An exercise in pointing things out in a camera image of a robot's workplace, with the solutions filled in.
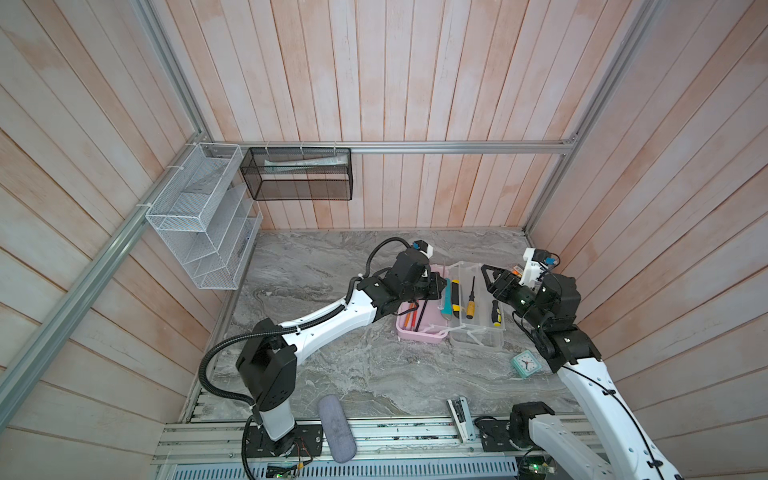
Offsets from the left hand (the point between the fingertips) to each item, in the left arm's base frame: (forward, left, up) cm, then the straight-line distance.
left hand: (447, 289), depth 76 cm
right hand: (+2, -9, +6) cm, 11 cm away
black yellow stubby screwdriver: (+2, -5, -13) cm, 14 cm away
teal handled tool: (+2, -3, -14) cm, 14 cm away
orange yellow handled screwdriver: (+2, -9, -10) cm, 14 cm away
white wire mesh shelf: (+15, +63, +12) cm, 66 cm away
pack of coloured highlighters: (-2, -13, +11) cm, 18 cm away
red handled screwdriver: (+4, +6, -22) cm, 23 cm away
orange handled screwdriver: (+3, +9, -22) cm, 24 cm away
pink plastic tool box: (-4, +2, -14) cm, 15 cm away
